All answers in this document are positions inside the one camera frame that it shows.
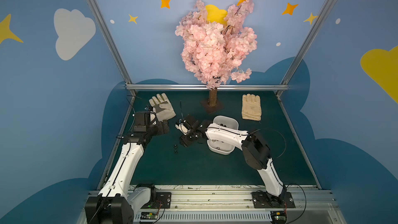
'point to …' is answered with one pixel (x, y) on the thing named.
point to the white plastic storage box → (218, 147)
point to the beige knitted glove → (251, 109)
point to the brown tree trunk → (213, 97)
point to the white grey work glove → (163, 107)
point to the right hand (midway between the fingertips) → (184, 138)
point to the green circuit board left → (148, 215)
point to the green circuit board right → (278, 216)
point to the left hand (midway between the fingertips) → (160, 122)
